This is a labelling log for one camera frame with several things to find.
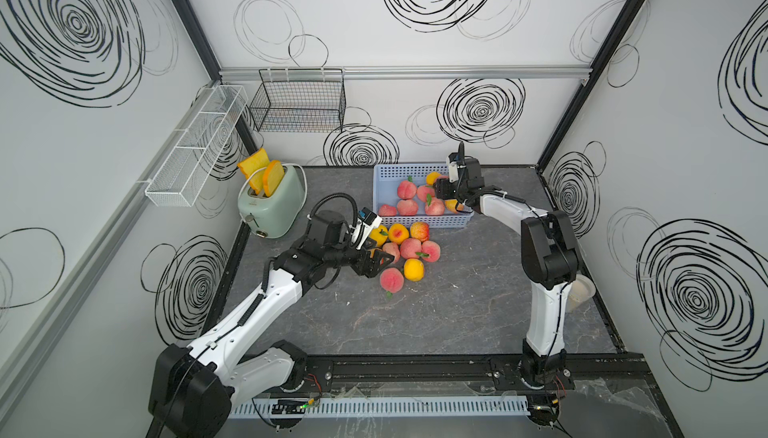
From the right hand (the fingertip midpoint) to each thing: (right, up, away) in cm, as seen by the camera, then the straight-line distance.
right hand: (445, 182), depth 101 cm
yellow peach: (-4, +2, +8) cm, 9 cm away
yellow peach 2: (-12, -26, -14) cm, 32 cm away
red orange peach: (-3, -9, -1) cm, 9 cm away
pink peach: (-13, -2, +5) cm, 14 cm away
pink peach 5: (-19, -28, -18) cm, 38 cm away
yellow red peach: (-16, -17, -7) cm, 24 cm away
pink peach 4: (-13, -21, -10) cm, 26 cm away
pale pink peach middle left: (-18, -21, -10) cm, 29 cm away
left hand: (-21, -18, -26) cm, 38 cm away
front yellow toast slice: (-55, +1, -10) cm, 56 cm away
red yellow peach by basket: (-9, -16, -5) cm, 19 cm away
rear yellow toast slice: (-61, +7, -7) cm, 62 cm away
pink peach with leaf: (-7, -22, -10) cm, 25 cm away
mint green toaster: (-55, -11, -12) cm, 57 cm away
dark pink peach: (-20, -10, +1) cm, 22 cm away
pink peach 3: (-13, -9, +1) cm, 16 cm away
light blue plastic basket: (-20, +2, +15) cm, 25 cm away
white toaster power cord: (-54, +6, -2) cm, 54 cm away
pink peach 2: (-7, -3, +4) cm, 9 cm away
